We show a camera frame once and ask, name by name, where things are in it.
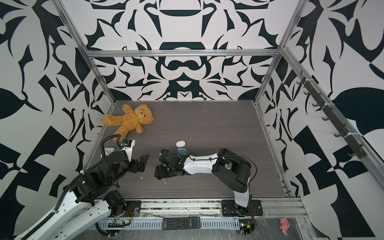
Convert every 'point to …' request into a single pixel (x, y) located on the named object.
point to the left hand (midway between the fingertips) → (139, 151)
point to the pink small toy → (284, 225)
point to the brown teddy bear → (130, 119)
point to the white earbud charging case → (180, 144)
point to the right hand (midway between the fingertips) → (158, 175)
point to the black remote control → (181, 223)
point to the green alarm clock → (109, 150)
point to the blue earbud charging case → (181, 152)
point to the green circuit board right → (247, 226)
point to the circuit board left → (118, 223)
